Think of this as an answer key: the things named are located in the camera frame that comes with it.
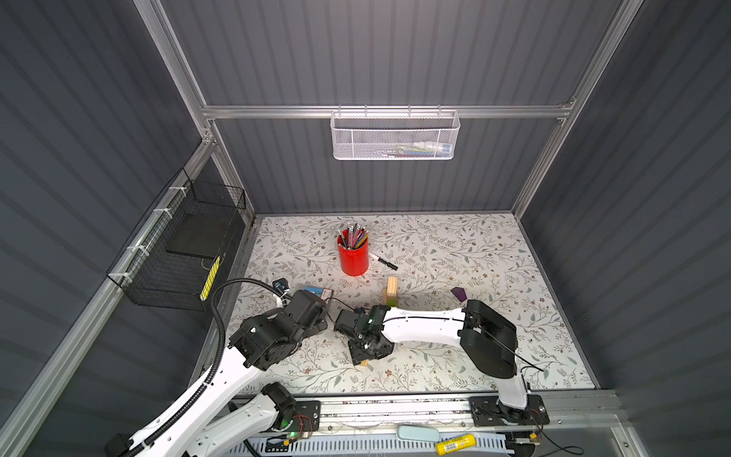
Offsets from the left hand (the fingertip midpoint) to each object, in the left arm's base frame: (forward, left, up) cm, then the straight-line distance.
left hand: (306, 318), depth 72 cm
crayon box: (+17, -2, -17) cm, 24 cm away
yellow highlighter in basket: (+3, +22, +10) cm, 24 cm away
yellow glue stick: (-27, -36, -15) cm, 48 cm away
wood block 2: (+10, -24, -13) cm, 29 cm away
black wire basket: (+14, +34, +9) cm, 38 cm away
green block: (+11, -23, -11) cm, 28 cm away
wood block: (+13, -24, -7) cm, 28 cm away
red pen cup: (+24, -12, -9) cm, 28 cm away
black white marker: (+29, -24, -17) cm, 41 cm away
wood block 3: (-9, -14, -10) cm, 20 cm away
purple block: (+14, -48, -17) cm, 53 cm away
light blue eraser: (-25, -27, -14) cm, 39 cm away
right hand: (-5, -15, -18) cm, 24 cm away
